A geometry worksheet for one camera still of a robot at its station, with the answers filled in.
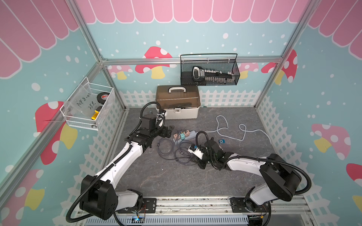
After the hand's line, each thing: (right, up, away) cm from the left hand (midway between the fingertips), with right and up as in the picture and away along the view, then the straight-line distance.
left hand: (166, 126), depth 83 cm
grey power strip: (+17, -7, +20) cm, 27 cm away
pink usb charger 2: (+6, -7, +9) cm, 13 cm away
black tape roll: (-36, +17, -3) cm, 40 cm away
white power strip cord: (+53, -2, +26) cm, 59 cm away
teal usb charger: (+9, -7, +12) cm, 16 cm away
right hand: (+15, -20, +3) cm, 25 cm away
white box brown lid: (+7, +17, +16) cm, 25 cm away
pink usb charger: (+12, -5, +13) cm, 19 cm away
